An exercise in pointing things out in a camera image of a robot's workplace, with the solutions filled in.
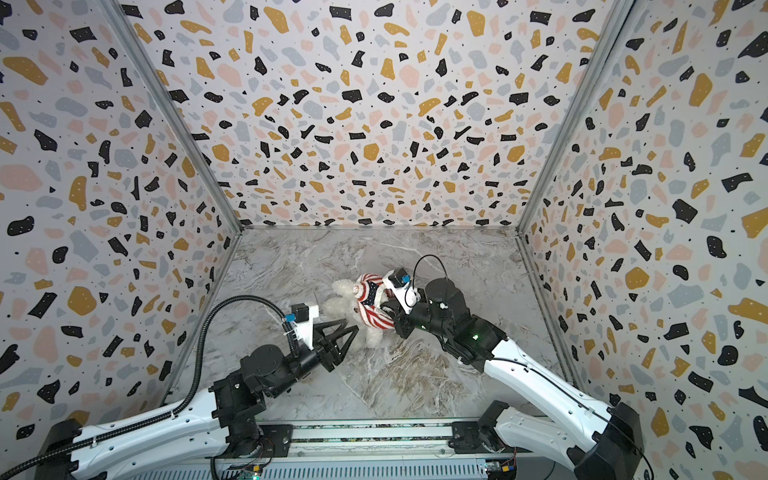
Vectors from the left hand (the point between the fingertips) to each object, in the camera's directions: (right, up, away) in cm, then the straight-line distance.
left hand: (355, 323), depth 65 cm
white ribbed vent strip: (-10, -36, +5) cm, 38 cm away
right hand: (+5, +5, +3) cm, 8 cm away
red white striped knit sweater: (+2, +8, +1) cm, 8 cm away
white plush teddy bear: (-7, +1, +20) cm, 21 cm away
